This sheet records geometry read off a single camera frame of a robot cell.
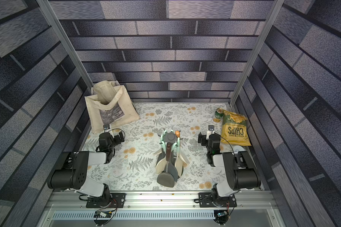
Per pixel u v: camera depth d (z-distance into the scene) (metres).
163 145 0.53
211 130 0.79
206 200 0.73
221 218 0.69
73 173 0.45
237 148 0.87
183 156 0.73
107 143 0.73
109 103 0.83
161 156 0.79
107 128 0.81
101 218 0.72
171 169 0.66
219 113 1.00
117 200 0.74
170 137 0.54
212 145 0.71
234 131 0.96
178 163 0.71
